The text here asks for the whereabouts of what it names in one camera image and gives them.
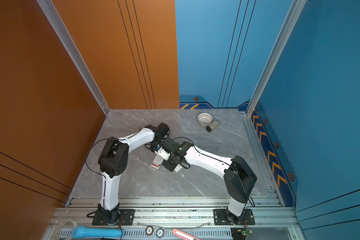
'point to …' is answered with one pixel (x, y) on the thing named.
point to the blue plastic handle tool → (79, 232)
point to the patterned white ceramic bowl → (204, 118)
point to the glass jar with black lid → (212, 126)
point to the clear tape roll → (57, 228)
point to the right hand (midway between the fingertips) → (166, 164)
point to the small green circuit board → (240, 233)
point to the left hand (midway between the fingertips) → (163, 152)
